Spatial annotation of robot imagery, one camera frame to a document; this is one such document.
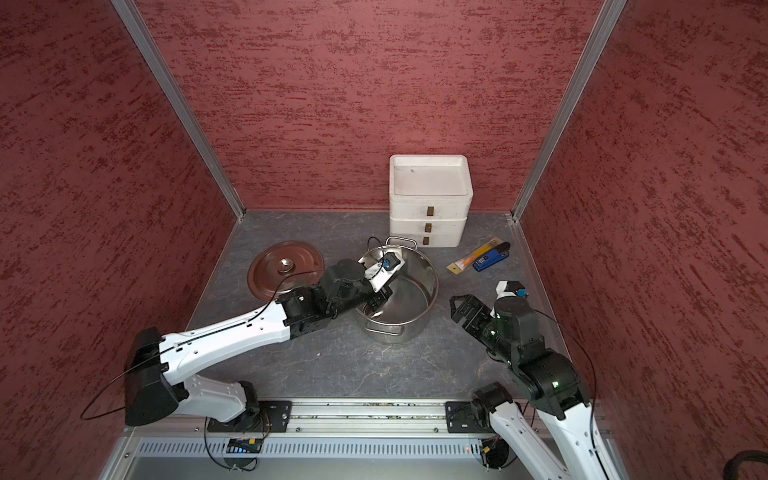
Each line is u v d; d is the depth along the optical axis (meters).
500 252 1.05
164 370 0.40
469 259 1.05
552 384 0.42
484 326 0.57
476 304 0.59
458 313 0.59
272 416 0.74
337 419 0.76
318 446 0.77
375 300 0.63
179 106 0.88
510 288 0.59
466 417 0.74
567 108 0.90
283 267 1.00
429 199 0.92
